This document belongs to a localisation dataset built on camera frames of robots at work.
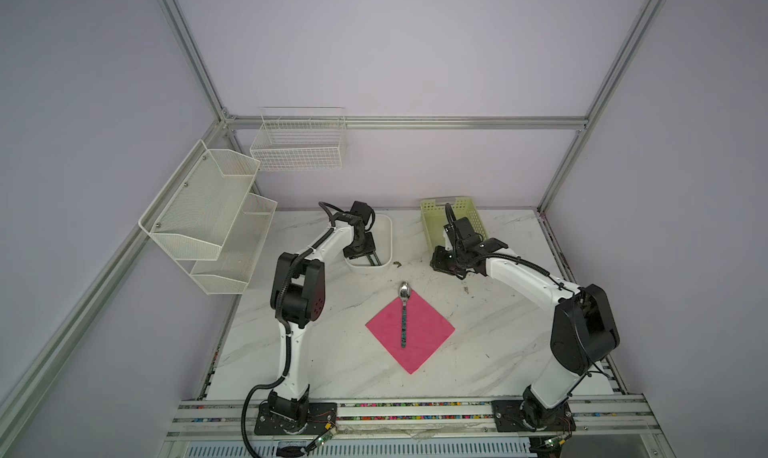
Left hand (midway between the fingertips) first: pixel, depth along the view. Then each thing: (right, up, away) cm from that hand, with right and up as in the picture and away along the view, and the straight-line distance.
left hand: (364, 252), depth 100 cm
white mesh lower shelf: (-39, -1, -6) cm, 40 cm away
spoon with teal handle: (+14, -13, -4) cm, 19 cm away
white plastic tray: (+6, +6, +18) cm, 20 cm away
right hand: (+21, -2, -11) cm, 24 cm away
